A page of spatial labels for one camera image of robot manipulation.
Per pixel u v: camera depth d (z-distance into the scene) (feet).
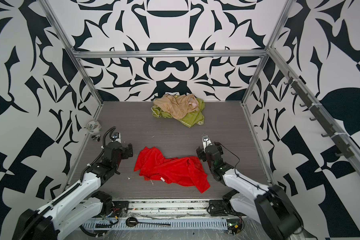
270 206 1.38
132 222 2.29
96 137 3.25
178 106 3.55
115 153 2.10
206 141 2.42
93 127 3.46
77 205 1.63
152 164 2.79
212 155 2.15
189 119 3.46
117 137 2.40
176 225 2.33
